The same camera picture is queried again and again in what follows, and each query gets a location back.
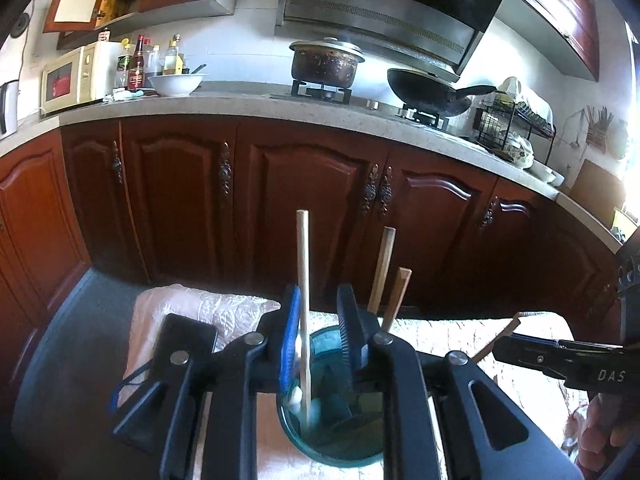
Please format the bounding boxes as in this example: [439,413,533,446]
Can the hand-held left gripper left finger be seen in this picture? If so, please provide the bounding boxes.
[112,285,302,480]

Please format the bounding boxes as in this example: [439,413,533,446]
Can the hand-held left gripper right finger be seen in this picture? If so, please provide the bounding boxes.
[336,284,586,480]

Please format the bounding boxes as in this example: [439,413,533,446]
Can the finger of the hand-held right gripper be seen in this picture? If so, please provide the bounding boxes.
[492,334,569,381]

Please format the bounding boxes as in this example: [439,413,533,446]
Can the brown wooden chopstick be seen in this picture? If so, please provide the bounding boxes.
[470,311,523,365]
[382,267,412,333]
[367,227,397,313]

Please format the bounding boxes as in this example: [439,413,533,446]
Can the white spoon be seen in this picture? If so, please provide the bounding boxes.
[286,335,323,426]

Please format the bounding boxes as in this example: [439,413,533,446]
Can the light wooden chopstick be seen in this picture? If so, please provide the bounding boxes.
[296,210,314,413]

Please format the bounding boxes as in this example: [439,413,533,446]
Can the teal cup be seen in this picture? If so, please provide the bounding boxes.
[276,324,388,468]

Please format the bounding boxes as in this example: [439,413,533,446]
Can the person's right hand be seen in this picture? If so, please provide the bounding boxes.
[574,394,626,475]

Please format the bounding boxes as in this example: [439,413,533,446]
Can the brown wooden cabinet door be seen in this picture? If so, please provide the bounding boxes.
[60,120,151,283]
[236,121,388,307]
[0,130,94,313]
[121,119,242,286]
[479,180,565,313]
[384,160,498,312]
[550,200,623,333]

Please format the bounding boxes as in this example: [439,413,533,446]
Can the beige placemat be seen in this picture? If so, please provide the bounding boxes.
[200,392,311,480]

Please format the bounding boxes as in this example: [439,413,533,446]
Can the wooden cutting board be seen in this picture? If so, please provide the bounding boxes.
[569,159,627,227]

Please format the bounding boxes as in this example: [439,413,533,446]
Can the stack of white bowls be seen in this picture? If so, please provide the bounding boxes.
[529,159,567,187]

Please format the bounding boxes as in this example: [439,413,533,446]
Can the patterned ceramic pot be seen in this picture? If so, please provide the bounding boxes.
[502,135,536,169]

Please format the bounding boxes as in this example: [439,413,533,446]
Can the dark wooden kitchen cabinets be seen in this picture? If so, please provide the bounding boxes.
[0,82,626,256]

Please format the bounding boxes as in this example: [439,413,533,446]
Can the gas stove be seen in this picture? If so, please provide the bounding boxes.
[270,80,471,130]

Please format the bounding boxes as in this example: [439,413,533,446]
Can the black wok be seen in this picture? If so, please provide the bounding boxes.
[386,67,498,117]

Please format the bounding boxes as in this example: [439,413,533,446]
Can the dark cooking pot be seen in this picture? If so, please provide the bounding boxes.
[289,36,367,89]

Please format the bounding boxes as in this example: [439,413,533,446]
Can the white bowl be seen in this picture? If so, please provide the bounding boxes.
[147,72,208,98]

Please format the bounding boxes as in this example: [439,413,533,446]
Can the white cloth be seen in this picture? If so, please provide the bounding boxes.
[111,87,157,102]

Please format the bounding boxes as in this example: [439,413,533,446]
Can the yellow oil bottle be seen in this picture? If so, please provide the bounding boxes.
[162,34,182,76]

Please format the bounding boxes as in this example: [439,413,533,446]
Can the dark sauce bottle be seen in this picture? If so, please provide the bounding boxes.
[127,35,147,92]

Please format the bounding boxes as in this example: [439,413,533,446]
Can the green label bottle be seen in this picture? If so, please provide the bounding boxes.
[115,52,132,91]

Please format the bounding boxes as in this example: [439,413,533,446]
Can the steel range hood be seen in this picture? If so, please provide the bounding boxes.
[274,0,507,77]

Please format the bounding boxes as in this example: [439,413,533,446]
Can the cream microwave oven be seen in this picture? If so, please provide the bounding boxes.
[40,41,122,117]

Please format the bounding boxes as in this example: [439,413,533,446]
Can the white electric kettle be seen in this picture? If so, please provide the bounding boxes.
[0,80,20,137]

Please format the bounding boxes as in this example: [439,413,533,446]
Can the blue cord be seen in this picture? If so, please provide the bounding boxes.
[109,360,152,411]

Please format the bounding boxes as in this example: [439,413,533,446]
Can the black wire dish rack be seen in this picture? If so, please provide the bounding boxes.
[472,92,557,162]

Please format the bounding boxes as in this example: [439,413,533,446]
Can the wall chopstick holder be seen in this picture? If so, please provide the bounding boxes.
[582,105,616,150]

